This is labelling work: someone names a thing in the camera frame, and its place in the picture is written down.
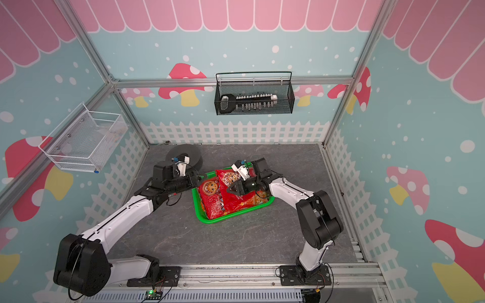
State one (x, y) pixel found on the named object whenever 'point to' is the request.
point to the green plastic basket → (223, 218)
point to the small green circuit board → (153, 295)
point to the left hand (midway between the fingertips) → (204, 179)
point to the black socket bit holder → (227, 103)
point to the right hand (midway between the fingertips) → (231, 188)
